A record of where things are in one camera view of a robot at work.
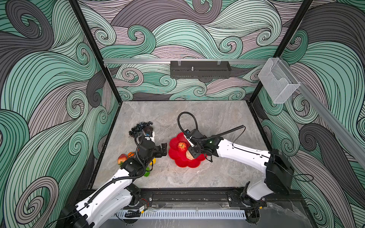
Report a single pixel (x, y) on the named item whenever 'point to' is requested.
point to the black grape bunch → (139, 128)
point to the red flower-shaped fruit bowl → (179, 156)
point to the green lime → (147, 173)
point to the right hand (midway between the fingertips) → (192, 148)
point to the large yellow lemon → (154, 162)
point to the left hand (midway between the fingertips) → (160, 143)
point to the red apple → (182, 146)
